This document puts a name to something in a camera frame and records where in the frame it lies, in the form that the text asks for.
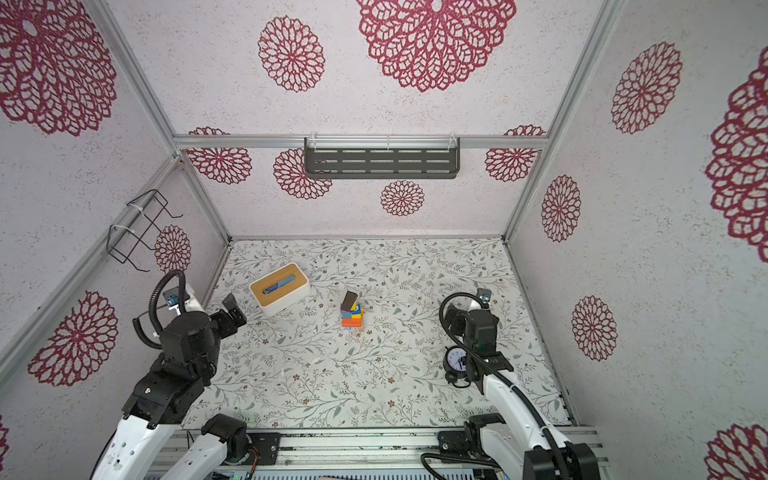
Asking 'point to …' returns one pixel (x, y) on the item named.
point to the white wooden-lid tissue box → (280, 289)
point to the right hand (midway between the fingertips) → (467, 304)
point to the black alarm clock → (455, 363)
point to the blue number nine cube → (357, 312)
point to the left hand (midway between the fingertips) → (217, 309)
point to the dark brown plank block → (348, 301)
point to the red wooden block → (352, 322)
